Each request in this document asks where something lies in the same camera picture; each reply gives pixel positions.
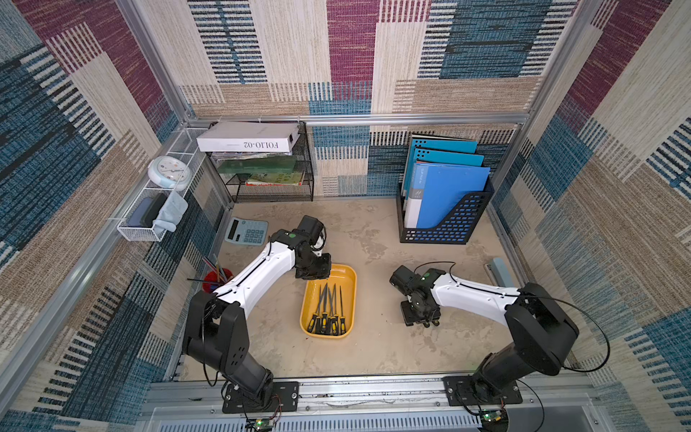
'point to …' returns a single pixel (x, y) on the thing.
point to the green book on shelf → (265, 165)
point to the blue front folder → (434, 184)
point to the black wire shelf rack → (270, 176)
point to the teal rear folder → (452, 146)
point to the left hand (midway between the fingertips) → (327, 273)
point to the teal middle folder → (441, 157)
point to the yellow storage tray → (345, 277)
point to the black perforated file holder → (455, 230)
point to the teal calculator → (249, 231)
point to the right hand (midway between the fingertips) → (412, 317)
